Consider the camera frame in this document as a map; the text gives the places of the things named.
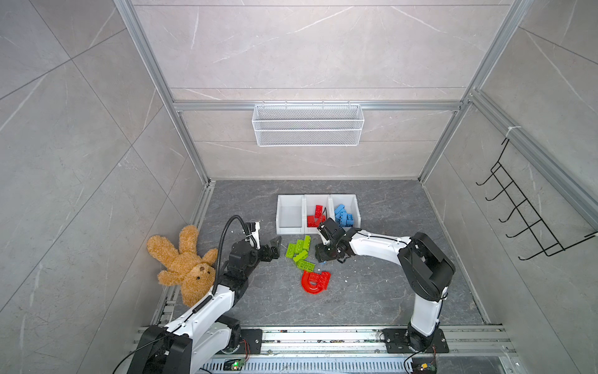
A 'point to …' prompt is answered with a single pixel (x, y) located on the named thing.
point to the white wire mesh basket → (307, 125)
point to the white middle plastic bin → (309, 202)
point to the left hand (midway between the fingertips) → (269, 232)
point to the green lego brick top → (307, 241)
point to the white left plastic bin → (290, 217)
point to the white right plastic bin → (352, 205)
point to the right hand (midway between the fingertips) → (320, 252)
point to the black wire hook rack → (532, 220)
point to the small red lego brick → (311, 223)
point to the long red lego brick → (318, 211)
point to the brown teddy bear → (195, 275)
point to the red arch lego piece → (315, 283)
